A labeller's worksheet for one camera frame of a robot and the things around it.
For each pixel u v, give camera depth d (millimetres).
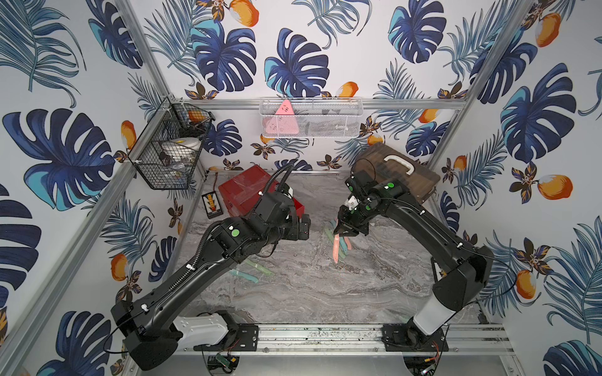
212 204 1065
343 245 951
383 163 968
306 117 1030
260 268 901
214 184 1166
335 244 730
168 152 817
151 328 376
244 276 878
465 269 423
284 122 898
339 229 691
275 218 494
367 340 761
